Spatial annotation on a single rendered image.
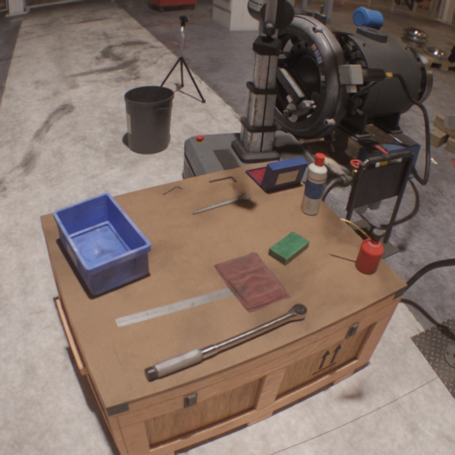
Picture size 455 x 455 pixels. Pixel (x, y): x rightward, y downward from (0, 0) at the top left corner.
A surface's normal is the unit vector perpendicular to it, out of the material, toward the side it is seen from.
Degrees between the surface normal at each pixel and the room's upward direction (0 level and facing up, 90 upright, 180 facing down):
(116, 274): 90
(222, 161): 0
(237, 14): 90
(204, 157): 0
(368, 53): 41
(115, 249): 0
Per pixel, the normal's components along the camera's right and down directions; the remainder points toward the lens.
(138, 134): -0.29, 0.64
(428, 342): 0.07, -0.77
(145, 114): 0.02, 0.68
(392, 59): 0.38, -0.07
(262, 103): 0.28, 0.63
